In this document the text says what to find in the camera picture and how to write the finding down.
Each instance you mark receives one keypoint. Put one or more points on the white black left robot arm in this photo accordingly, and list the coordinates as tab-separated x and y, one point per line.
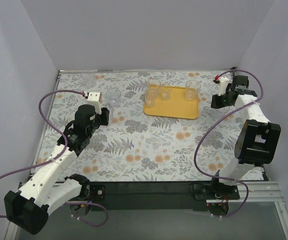
31	206

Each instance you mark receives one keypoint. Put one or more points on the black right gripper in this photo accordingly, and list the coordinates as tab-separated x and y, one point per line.
216	101

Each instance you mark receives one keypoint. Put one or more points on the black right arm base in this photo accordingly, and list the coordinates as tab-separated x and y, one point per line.
209	197

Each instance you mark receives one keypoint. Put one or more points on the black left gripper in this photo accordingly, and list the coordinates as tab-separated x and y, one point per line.
104	116

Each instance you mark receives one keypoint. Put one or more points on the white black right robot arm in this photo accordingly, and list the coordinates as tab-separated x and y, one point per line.
257	141

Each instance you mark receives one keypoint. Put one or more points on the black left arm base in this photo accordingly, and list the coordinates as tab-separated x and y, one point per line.
91	193

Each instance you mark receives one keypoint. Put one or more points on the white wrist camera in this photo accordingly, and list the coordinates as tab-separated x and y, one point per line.
223	84
94	98

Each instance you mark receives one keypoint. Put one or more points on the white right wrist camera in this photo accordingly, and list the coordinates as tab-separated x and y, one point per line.
223	84

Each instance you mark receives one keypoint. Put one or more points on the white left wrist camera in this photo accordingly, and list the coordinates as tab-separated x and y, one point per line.
94	98

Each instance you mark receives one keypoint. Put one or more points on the floral patterned table mat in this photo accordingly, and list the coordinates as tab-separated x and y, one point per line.
138	147

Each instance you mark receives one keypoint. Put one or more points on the yellow plastic tray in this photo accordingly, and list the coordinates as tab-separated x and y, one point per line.
177	106

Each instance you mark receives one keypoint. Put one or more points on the clear large glass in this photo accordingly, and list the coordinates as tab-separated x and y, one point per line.
153	84

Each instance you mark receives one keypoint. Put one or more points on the clear tall glass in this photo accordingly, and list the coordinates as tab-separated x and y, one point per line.
113	96

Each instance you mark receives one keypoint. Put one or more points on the clear small glass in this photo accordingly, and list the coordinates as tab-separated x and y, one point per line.
150	97
165	92

